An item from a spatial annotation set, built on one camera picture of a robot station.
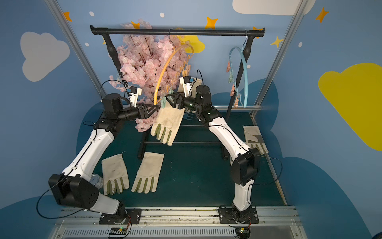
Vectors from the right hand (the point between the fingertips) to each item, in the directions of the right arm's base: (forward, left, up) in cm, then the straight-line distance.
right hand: (171, 94), depth 71 cm
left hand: (-4, +7, -4) cm, 9 cm away
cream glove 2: (-28, +16, -41) cm, 52 cm away
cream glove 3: (-6, +1, -11) cm, 12 cm away
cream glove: (-28, +34, -41) cm, 60 cm away
